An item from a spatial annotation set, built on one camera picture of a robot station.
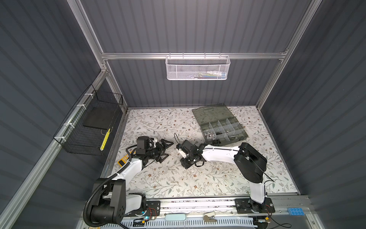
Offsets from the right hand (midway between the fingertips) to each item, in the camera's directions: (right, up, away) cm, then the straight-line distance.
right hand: (184, 164), depth 89 cm
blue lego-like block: (+56, -18, -18) cm, 62 cm away
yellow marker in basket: (-38, +19, -21) cm, 47 cm away
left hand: (-8, +11, -5) cm, 14 cm away
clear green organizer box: (+26, +24, +16) cm, 39 cm away
